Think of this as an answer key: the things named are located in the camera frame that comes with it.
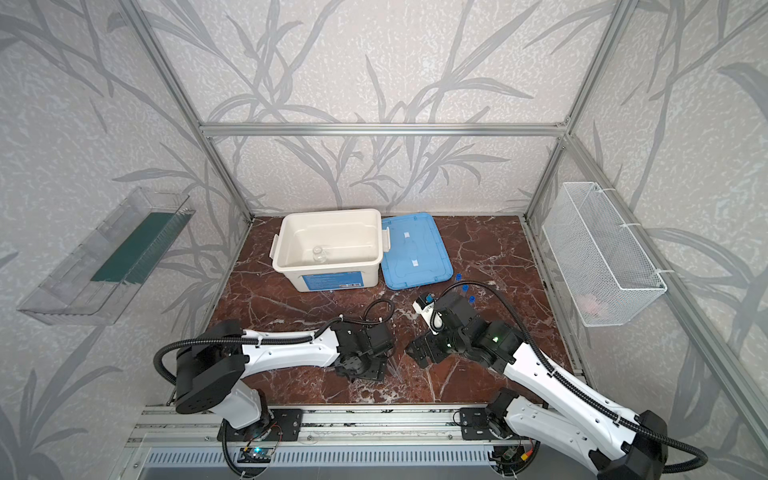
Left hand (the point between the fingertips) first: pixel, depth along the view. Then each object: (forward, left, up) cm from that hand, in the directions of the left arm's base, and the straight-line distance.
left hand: (377, 367), depth 82 cm
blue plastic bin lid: (+40, -12, -2) cm, 42 cm away
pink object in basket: (+9, -53, +20) cm, 58 cm away
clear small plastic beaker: (+35, +22, +4) cm, 42 cm away
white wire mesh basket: (+8, -49, +34) cm, 61 cm away
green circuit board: (-20, +28, -3) cm, 35 cm away
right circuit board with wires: (-19, -35, -5) cm, 40 cm away
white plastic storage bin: (+39, +19, +1) cm, 44 cm away
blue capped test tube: (+31, -26, -1) cm, 40 cm away
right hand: (+5, -11, +14) cm, 18 cm away
